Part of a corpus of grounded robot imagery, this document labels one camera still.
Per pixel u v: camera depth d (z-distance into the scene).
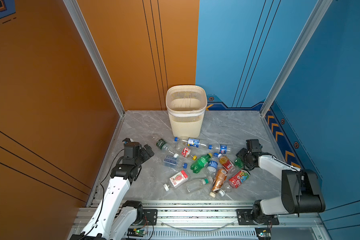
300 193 0.43
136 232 0.71
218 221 0.73
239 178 0.81
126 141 0.70
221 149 0.94
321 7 0.70
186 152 0.92
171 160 0.87
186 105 1.05
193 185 0.84
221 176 0.81
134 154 0.61
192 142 0.96
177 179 0.81
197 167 0.85
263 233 0.71
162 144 0.94
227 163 0.86
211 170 0.87
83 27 0.76
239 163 0.87
